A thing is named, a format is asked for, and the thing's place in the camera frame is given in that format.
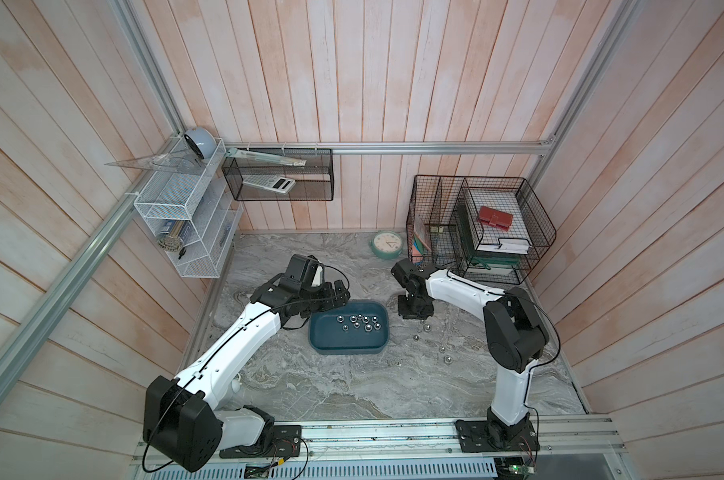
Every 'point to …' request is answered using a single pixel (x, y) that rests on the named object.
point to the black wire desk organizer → (430, 229)
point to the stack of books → (491, 233)
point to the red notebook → (500, 219)
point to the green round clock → (386, 244)
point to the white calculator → (272, 183)
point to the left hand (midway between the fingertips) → (335, 303)
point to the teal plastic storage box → (327, 337)
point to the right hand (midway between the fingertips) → (405, 311)
